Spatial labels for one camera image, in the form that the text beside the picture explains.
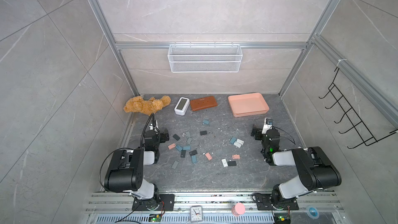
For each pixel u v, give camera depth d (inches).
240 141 36.8
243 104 44.8
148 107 39.4
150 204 26.5
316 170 17.8
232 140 37.4
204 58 39.8
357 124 24.6
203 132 38.7
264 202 28.7
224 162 33.8
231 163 34.2
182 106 42.2
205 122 40.9
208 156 34.6
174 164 33.7
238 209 25.5
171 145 36.5
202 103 44.6
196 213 27.2
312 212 28.1
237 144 36.6
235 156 34.6
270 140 27.6
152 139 28.3
